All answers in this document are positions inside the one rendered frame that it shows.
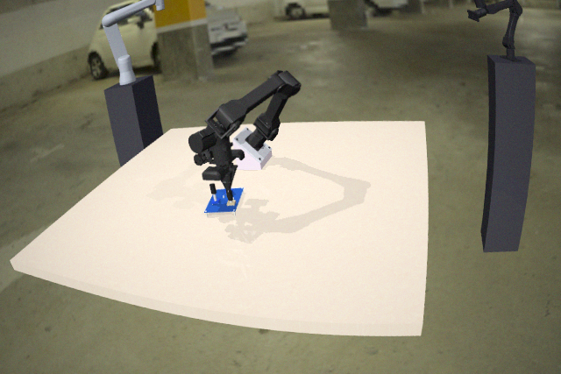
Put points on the blue circuit board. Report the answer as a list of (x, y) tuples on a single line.
[(223, 201)]

